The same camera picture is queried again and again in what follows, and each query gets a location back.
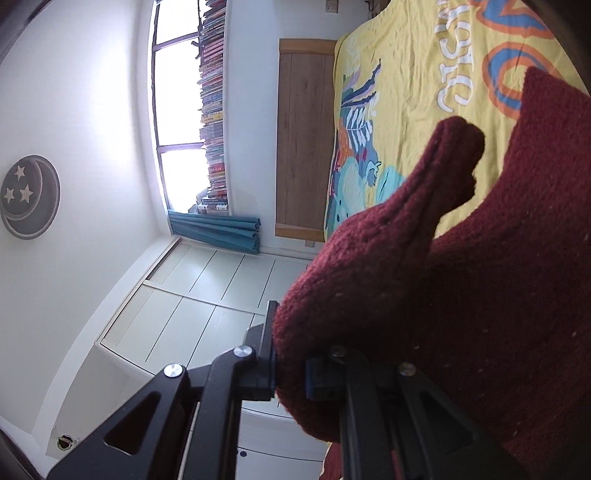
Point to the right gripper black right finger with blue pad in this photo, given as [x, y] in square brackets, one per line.
[401, 426]

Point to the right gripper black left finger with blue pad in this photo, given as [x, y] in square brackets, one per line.
[183, 423]

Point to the dark red knitted sweater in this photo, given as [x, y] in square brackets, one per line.
[496, 312]

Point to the white wardrobe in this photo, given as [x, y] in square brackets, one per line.
[195, 303]

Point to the teal curtain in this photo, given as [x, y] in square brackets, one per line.
[228, 232]

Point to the moon and stars ceiling lamp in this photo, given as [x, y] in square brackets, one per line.
[30, 197]

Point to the window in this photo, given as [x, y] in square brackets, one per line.
[176, 102]

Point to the yellow patterned bed cover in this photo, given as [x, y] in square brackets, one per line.
[419, 62]

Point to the wooden headboard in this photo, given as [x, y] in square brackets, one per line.
[305, 137]

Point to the row of books on shelf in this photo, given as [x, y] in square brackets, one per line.
[211, 47]

